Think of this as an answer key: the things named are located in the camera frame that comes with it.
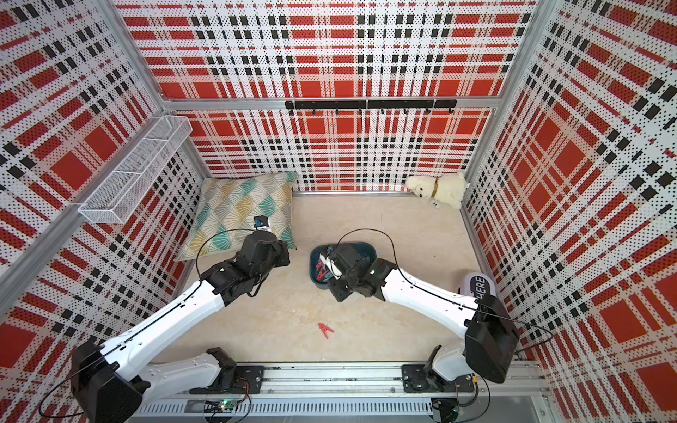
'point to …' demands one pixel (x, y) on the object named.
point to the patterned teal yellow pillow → (226, 209)
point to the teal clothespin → (329, 249)
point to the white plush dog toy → (442, 189)
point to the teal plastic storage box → (315, 258)
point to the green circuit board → (227, 405)
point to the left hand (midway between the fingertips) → (288, 244)
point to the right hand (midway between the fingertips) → (340, 282)
